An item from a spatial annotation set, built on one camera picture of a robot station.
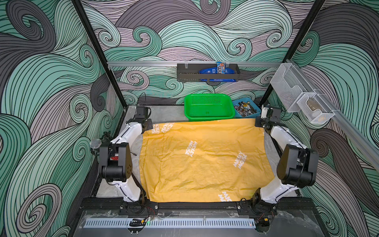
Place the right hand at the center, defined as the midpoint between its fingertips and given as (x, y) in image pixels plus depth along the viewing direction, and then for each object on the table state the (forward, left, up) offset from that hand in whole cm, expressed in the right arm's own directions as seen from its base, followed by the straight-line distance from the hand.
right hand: (264, 119), depth 92 cm
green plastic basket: (+22, +32, -10) cm, 40 cm away
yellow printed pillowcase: (-21, +33, -15) cm, 42 cm away
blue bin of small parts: (+24, +1, -14) cm, 28 cm away
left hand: (0, +77, -2) cm, 77 cm away
